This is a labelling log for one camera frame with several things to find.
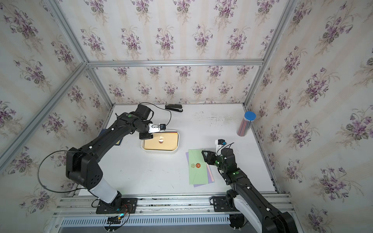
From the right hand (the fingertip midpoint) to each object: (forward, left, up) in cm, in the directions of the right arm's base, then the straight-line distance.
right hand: (206, 152), depth 84 cm
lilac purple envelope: (-13, -2, -8) cm, 16 cm away
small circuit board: (-33, +47, -10) cm, 58 cm away
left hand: (+10, +33, +6) cm, 35 cm away
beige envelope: (+9, +28, -4) cm, 30 cm away
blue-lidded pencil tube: (+19, -27, +10) cm, 34 cm away
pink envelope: (-9, -2, -8) cm, 12 cm away
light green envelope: (-6, +5, -8) cm, 11 cm away
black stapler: (+42, +23, -6) cm, 49 cm away
